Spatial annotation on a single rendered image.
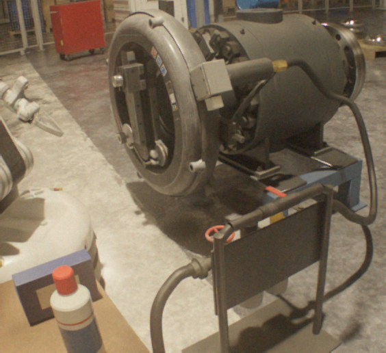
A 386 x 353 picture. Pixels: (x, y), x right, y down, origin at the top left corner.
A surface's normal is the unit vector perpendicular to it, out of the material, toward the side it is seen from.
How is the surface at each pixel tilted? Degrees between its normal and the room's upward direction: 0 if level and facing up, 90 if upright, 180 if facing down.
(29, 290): 96
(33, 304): 96
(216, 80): 68
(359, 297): 0
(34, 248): 29
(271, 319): 0
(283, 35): 38
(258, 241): 90
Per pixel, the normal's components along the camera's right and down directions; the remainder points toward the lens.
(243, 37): 0.25, -0.57
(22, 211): -0.16, 0.13
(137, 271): -0.07, -0.91
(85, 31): 0.59, 0.29
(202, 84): -0.84, 0.28
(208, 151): 0.53, 0.50
